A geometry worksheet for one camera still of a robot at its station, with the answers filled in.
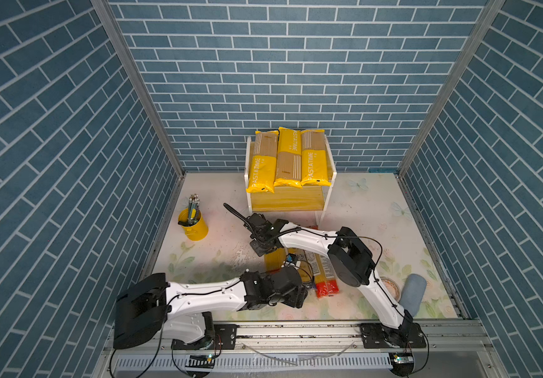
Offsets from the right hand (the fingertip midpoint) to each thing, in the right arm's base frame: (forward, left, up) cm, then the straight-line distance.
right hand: (260, 244), depth 95 cm
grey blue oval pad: (-15, -56, +3) cm, 58 cm away
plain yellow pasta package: (+9, -11, +35) cm, 37 cm away
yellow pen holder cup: (0, +25, +7) cm, 26 cm away
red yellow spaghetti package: (-8, -6, +3) cm, 10 cm away
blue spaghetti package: (-13, -13, +19) cm, 26 cm away
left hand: (-21, -19, +6) cm, 29 cm away
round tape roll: (-13, -50, -1) cm, 52 cm away
